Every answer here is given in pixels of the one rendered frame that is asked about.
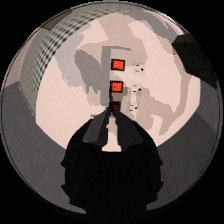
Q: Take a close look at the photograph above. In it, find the white power strip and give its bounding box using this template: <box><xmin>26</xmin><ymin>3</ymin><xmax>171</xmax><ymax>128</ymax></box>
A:
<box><xmin>108</xmin><ymin>48</ymin><xmax>146</xmax><ymax>120</ymax></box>

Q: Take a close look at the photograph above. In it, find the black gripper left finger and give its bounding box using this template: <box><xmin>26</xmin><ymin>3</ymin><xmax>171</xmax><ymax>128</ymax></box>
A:
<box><xmin>61</xmin><ymin>107</ymin><xmax>112</xmax><ymax>168</ymax></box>

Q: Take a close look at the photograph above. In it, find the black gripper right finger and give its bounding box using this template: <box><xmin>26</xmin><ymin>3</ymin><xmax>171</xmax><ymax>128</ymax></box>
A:
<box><xmin>112</xmin><ymin>107</ymin><xmax>163</xmax><ymax>166</ymax></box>

